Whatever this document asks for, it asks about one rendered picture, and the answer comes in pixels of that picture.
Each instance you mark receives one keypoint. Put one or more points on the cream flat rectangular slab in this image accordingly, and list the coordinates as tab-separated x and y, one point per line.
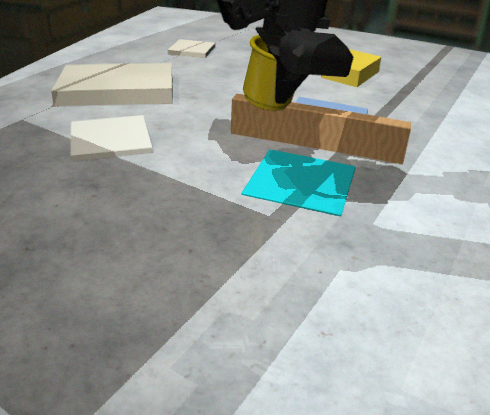
109	137

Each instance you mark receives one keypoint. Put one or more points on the yellow rectangular block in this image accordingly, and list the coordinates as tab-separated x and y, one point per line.
364	67

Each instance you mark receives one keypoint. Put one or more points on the brown wooden bar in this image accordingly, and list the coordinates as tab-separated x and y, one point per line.
329	129

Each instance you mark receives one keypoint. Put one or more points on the olive-yellow cup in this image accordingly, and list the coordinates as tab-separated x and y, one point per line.
260	80

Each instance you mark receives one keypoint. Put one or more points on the cream flat rectangular block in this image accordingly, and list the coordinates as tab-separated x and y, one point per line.
191	48

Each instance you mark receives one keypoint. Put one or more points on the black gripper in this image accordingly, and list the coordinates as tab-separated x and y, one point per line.
299	51

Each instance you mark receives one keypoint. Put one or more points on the beige flat box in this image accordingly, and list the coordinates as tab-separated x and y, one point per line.
113	84

